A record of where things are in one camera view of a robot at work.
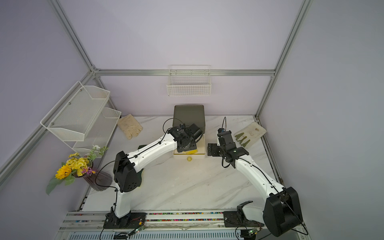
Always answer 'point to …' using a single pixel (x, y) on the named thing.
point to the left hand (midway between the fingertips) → (188, 147)
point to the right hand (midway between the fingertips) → (216, 149)
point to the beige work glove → (130, 126)
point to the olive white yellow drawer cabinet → (188, 114)
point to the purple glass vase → (100, 181)
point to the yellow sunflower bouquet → (76, 166)
